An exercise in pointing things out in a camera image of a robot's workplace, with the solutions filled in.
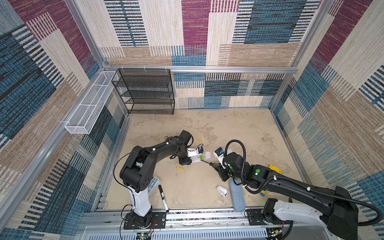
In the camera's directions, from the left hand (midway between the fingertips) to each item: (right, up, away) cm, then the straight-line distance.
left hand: (187, 156), depth 94 cm
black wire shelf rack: (-31, +44, +17) cm, 57 cm away
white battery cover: (+13, 0, +1) cm, 13 cm away
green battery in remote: (+9, -1, -1) cm, 9 cm away
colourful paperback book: (-18, -13, -12) cm, 25 cm away
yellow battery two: (-4, -6, -5) cm, 9 cm away
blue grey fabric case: (+27, -17, -17) cm, 36 cm away
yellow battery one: (+7, +10, +8) cm, 15 cm away
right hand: (+17, -3, -15) cm, 23 cm away
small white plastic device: (+19, -15, -15) cm, 28 cm away
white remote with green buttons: (+6, -1, -2) cm, 6 cm away
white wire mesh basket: (-62, +24, -2) cm, 66 cm away
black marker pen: (-9, -22, -18) cm, 30 cm away
